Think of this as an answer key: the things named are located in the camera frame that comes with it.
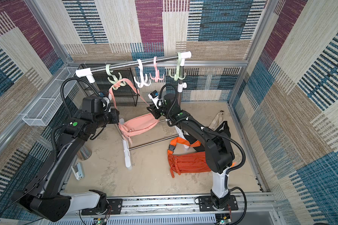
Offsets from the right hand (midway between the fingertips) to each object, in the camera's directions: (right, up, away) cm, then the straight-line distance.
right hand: (151, 107), depth 85 cm
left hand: (-15, -3, -13) cm, 20 cm away
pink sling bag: (-14, -12, +7) cm, 19 cm away
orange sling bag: (+24, -32, -4) cm, 40 cm away
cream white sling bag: (+46, -9, +22) cm, 52 cm away
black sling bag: (+48, -15, +15) cm, 52 cm away
